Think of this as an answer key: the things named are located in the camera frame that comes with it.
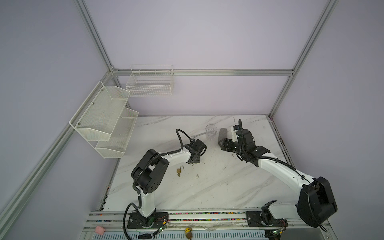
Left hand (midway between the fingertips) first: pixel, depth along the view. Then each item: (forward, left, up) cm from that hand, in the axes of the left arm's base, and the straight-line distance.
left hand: (192, 158), depth 95 cm
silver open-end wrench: (+20, -3, -1) cm, 20 cm away
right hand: (+2, -17, +16) cm, 23 cm away
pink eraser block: (-38, +43, 0) cm, 58 cm away
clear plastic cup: (+23, -13, +1) cm, 26 cm away
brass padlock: (-8, +8, -1) cm, 11 cm away
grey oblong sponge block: (+20, -22, +1) cm, 30 cm away
